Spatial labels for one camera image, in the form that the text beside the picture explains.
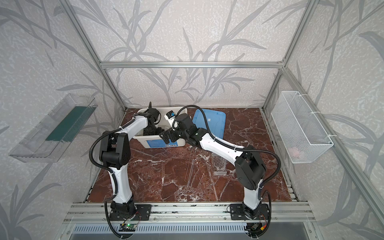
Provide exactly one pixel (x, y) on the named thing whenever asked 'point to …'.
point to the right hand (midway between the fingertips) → (167, 125)
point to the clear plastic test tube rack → (219, 165)
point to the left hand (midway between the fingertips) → (159, 132)
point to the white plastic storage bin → (151, 141)
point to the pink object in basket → (293, 151)
